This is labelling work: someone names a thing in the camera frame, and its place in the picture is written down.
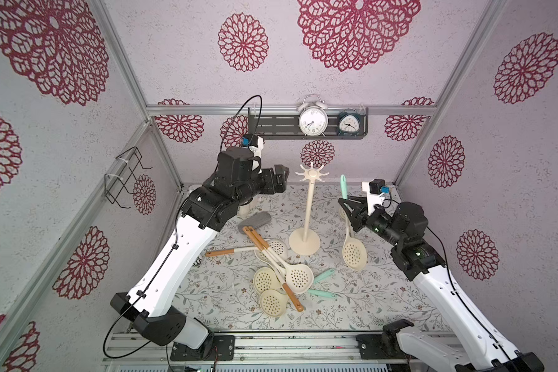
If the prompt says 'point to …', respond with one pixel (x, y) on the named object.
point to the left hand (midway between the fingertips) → (275, 173)
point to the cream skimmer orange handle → (222, 253)
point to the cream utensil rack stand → (307, 241)
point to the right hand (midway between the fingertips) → (342, 197)
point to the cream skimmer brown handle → (299, 278)
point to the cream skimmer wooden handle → (288, 291)
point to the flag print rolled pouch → (198, 260)
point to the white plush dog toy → (243, 209)
